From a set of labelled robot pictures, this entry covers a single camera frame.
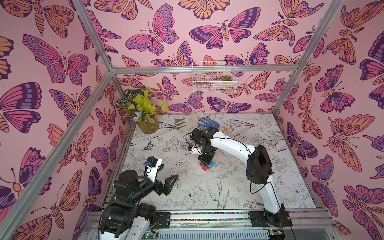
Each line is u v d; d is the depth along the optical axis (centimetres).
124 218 43
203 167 90
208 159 76
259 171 52
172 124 116
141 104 95
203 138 64
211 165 83
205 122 115
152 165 53
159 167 66
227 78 92
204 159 77
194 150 81
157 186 55
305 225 73
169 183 56
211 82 106
